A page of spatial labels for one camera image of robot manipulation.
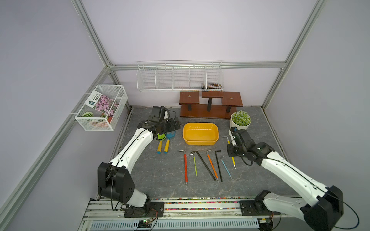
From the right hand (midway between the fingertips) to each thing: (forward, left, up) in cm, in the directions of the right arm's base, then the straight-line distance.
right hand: (229, 146), depth 81 cm
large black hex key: (-5, +13, -14) cm, 20 cm away
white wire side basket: (+7, +72, +17) cm, 75 cm away
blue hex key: (-8, 0, -14) cm, 16 cm away
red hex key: (-5, +25, -15) cm, 30 cm away
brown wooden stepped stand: (+48, +1, -15) cm, 51 cm away
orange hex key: (0, +10, -14) cm, 17 cm away
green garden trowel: (-1, +37, +11) cm, 38 cm away
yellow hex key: (-7, -1, -1) cm, 7 cm away
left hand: (+10, +30, +6) cm, 33 cm away
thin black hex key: (+1, +5, -15) cm, 16 cm away
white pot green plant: (+21, -11, -2) cm, 24 cm away
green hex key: (-3, +19, -15) cm, 24 cm away
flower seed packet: (+16, +68, +20) cm, 73 cm away
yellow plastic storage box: (+20, +14, -17) cm, 30 cm away
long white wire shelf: (+47, +29, +15) cm, 57 cm away
